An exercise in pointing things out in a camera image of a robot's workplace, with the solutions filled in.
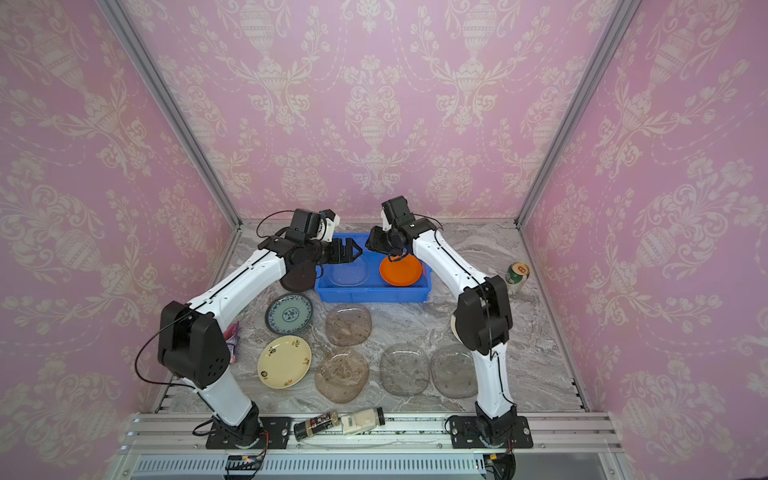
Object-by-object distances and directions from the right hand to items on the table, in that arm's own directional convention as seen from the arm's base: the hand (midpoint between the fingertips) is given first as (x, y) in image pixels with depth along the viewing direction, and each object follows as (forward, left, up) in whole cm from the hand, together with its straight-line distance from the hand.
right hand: (372, 243), depth 90 cm
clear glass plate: (0, +9, -16) cm, 18 cm away
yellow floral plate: (-29, +26, -18) cm, 43 cm away
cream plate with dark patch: (-35, -17, +13) cm, 41 cm away
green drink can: (-8, -44, -9) cm, 46 cm away
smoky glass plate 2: (-33, +10, -18) cm, 39 cm away
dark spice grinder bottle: (-45, +15, -15) cm, 50 cm away
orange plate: (+1, -9, -17) cm, 19 cm away
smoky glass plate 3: (-33, -22, -20) cm, 44 cm away
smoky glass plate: (-17, +9, -19) cm, 27 cm away
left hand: (-5, +6, +2) cm, 8 cm away
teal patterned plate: (-13, +28, -17) cm, 35 cm away
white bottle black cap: (-45, +3, -15) cm, 48 cm away
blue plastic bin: (-11, 0, -8) cm, 14 cm away
